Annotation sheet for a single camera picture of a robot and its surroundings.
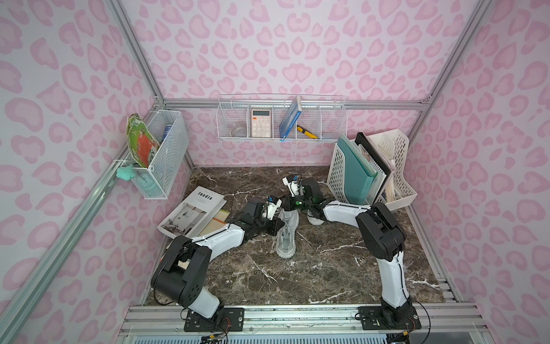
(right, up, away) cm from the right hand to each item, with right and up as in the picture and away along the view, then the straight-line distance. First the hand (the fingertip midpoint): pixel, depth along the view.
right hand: (273, 201), depth 92 cm
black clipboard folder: (+37, +26, -4) cm, 45 cm away
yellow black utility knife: (+14, +31, +5) cm, 35 cm away
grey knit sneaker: (+5, -17, -6) cm, 19 cm away
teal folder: (+32, +11, -16) cm, 37 cm away
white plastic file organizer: (+52, +24, +1) cm, 57 cm away
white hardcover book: (-36, -6, +3) cm, 37 cm away
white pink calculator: (-6, +34, +3) cm, 35 cm away
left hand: (+4, -7, -3) cm, 9 cm away
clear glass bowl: (-16, +31, +3) cm, 35 cm away
